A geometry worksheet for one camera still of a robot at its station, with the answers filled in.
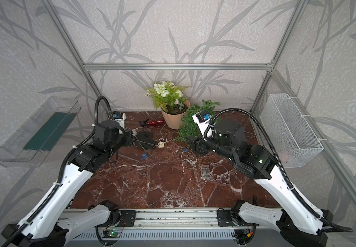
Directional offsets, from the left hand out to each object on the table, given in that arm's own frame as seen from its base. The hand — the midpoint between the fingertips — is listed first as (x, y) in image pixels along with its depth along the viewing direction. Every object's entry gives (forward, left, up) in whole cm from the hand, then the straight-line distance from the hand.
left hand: (130, 130), depth 71 cm
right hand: (-8, -28, +10) cm, 31 cm away
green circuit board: (-37, +8, -31) cm, 49 cm away
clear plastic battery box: (-9, -38, -30) cm, 49 cm away
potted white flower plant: (+30, -17, -9) cm, 35 cm away
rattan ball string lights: (+2, -12, -16) cm, 20 cm away
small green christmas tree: (+7, -27, -6) cm, 29 cm away
